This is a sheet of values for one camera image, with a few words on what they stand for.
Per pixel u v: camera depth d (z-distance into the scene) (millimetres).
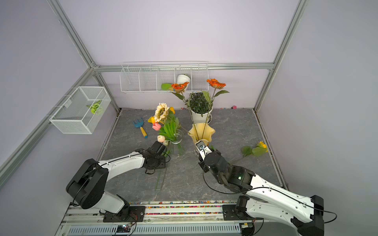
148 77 992
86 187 433
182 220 736
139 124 1113
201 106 993
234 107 1237
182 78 932
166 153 776
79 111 820
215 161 487
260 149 932
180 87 712
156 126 723
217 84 723
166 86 993
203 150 559
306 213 407
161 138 694
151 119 746
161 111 624
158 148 729
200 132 857
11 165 510
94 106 807
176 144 864
